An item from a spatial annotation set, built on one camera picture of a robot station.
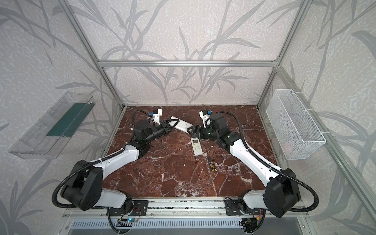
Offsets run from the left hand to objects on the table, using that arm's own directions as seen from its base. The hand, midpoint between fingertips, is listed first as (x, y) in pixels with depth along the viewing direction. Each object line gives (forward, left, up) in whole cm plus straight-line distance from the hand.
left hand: (180, 118), depth 76 cm
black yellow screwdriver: (-14, -17, -26) cm, 34 cm away
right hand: (-2, -6, -3) cm, 7 cm away
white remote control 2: (-2, -9, -27) cm, 29 cm away
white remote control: (-2, 0, -4) cm, 4 cm away
